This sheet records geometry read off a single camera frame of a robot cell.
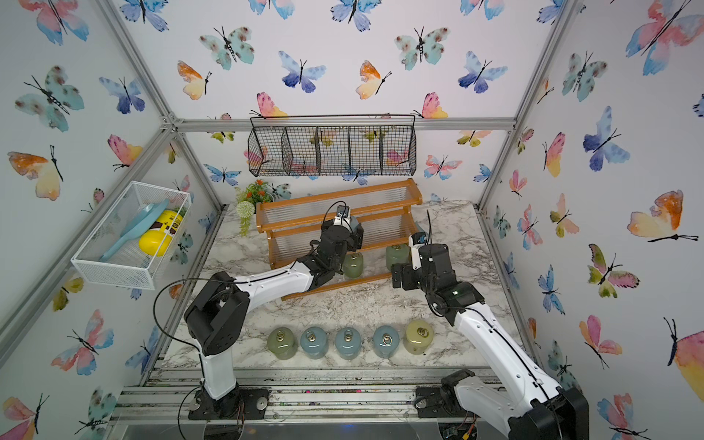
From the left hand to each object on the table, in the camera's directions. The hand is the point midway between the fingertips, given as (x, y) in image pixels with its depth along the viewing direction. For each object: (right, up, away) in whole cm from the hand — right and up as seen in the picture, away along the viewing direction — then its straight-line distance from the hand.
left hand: (351, 221), depth 87 cm
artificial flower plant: (-37, +12, +17) cm, 42 cm away
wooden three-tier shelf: (+12, +3, +9) cm, 15 cm away
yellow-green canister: (+19, -33, -10) cm, 39 cm away
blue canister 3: (+10, -34, -11) cm, 37 cm away
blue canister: (-10, -34, -10) cm, 37 cm away
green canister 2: (0, -14, +4) cm, 15 cm away
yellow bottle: (-49, -6, -17) cm, 52 cm away
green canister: (-19, -35, -10) cm, 41 cm away
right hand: (+17, -12, -8) cm, 23 cm away
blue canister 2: (-1, -35, -10) cm, 36 cm away
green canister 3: (+15, -11, +6) cm, 20 cm away
